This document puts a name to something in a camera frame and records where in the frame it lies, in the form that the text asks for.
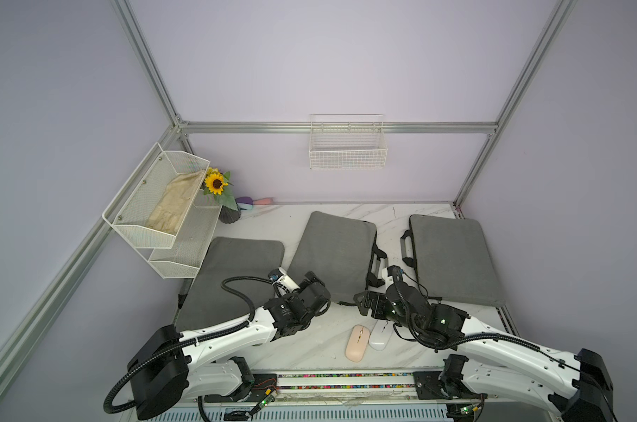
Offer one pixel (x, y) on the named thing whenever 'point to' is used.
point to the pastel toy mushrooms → (247, 203)
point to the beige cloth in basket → (171, 208)
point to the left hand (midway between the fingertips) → (307, 283)
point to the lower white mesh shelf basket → (183, 259)
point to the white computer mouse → (380, 334)
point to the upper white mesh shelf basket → (149, 208)
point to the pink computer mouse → (357, 343)
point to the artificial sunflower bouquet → (214, 184)
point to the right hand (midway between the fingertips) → (366, 302)
